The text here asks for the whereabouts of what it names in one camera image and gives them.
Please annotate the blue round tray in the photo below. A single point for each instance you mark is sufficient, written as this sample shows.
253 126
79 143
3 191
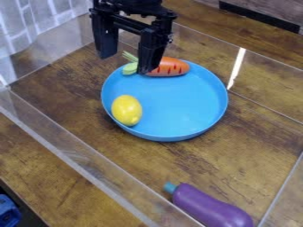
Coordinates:
181 106

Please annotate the orange toy carrot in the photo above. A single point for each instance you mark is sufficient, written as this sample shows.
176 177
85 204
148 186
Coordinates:
171 66

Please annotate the purple toy eggplant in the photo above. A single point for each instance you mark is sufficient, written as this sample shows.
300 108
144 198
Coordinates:
208 210

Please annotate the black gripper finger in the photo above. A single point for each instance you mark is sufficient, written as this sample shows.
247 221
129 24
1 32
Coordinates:
153 40
105 35

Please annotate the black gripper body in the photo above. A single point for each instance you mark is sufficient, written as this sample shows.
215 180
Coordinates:
109 12

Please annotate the yellow toy lemon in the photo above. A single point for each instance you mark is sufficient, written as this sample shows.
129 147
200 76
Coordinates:
125 110

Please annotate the blue object at corner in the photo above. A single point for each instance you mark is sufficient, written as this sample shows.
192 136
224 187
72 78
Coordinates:
9 214

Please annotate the clear acrylic enclosure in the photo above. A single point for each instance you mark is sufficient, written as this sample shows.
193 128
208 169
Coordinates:
87 175

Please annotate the white sheer curtain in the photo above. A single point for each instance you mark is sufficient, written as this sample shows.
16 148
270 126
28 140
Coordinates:
27 18

